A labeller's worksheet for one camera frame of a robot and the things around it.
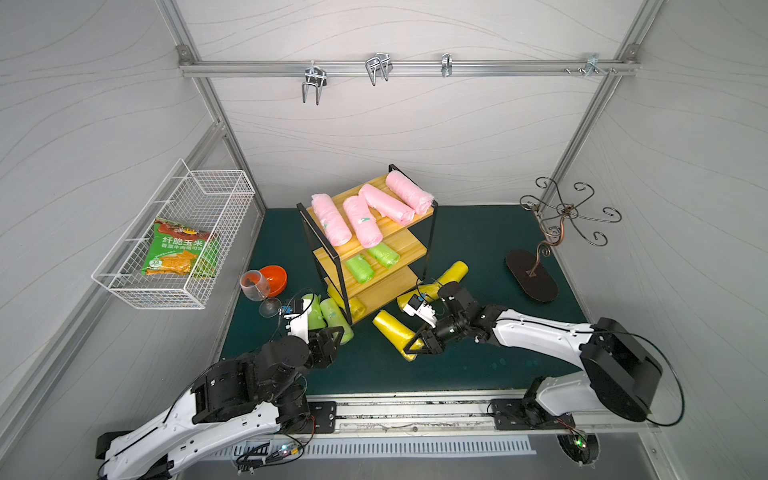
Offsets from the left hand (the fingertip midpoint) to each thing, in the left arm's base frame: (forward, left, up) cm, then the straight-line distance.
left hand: (338, 335), depth 66 cm
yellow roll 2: (+4, -13, -8) cm, 16 cm away
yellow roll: (+14, -1, -15) cm, 21 cm away
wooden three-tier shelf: (+31, -18, -4) cm, 36 cm away
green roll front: (+23, -9, -1) cm, 25 cm away
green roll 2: (+19, -3, -1) cm, 19 cm away
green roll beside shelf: (+12, +5, -16) cm, 21 cm away
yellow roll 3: (+29, -33, -18) cm, 47 cm away
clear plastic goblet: (+16, +27, -7) cm, 32 cm away
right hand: (+2, -16, -12) cm, 20 cm away
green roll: (+11, +10, -17) cm, 23 cm away
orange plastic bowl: (+25, +26, -17) cm, 40 cm away
